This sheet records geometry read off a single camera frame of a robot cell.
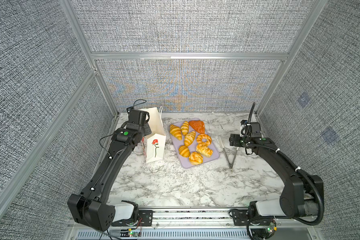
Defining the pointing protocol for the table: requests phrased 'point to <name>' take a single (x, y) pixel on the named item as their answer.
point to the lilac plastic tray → (185, 161)
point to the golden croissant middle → (189, 138)
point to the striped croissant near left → (184, 151)
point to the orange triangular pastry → (198, 125)
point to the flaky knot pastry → (195, 158)
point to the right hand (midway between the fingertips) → (237, 138)
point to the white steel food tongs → (227, 158)
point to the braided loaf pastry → (204, 150)
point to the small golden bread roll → (185, 128)
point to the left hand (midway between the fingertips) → (144, 126)
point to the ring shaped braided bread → (199, 139)
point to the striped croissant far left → (175, 131)
